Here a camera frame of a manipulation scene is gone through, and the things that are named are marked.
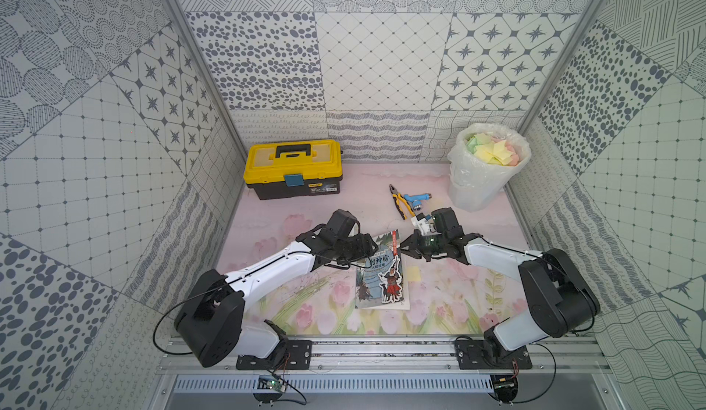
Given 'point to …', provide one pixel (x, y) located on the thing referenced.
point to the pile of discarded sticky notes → (493, 150)
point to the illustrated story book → (381, 286)
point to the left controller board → (277, 385)
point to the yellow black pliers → (401, 202)
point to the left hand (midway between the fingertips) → (371, 243)
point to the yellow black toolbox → (294, 168)
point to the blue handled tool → (416, 199)
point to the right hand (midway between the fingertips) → (397, 250)
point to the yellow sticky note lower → (413, 274)
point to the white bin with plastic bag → (473, 183)
